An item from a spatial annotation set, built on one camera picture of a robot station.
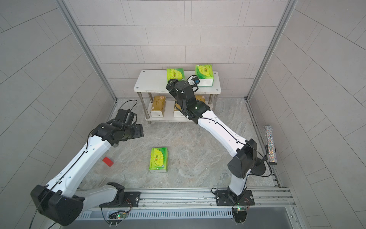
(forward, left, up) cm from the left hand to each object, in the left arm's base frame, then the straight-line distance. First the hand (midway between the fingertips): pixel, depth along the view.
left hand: (142, 130), depth 78 cm
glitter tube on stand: (-16, -65, +4) cm, 67 cm away
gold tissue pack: (+22, -5, -5) cm, 23 cm away
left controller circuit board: (-38, +7, -16) cm, 42 cm away
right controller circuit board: (-36, -51, -17) cm, 65 cm away
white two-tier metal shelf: (+22, -3, +15) cm, 27 cm away
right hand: (+15, -16, +21) cm, 30 cm away
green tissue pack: (-12, -9, -12) cm, 19 cm away
